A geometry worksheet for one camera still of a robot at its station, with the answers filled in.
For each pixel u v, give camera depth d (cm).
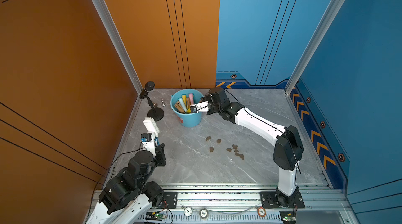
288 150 50
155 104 109
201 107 71
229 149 91
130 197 45
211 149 90
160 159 59
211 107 71
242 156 87
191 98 96
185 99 97
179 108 96
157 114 106
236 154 88
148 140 56
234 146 92
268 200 73
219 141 94
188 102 96
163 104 109
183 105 96
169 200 74
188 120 92
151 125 60
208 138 95
